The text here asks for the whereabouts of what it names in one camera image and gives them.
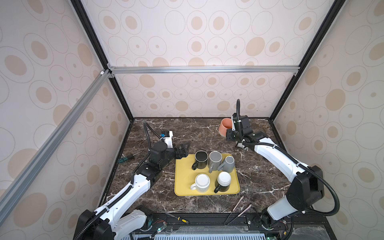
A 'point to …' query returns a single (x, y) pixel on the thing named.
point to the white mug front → (202, 183)
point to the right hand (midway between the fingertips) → (229, 131)
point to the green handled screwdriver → (128, 157)
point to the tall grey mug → (214, 161)
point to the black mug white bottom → (223, 182)
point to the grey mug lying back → (228, 165)
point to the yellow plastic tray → (185, 176)
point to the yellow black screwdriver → (179, 218)
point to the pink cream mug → (225, 124)
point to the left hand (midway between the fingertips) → (187, 142)
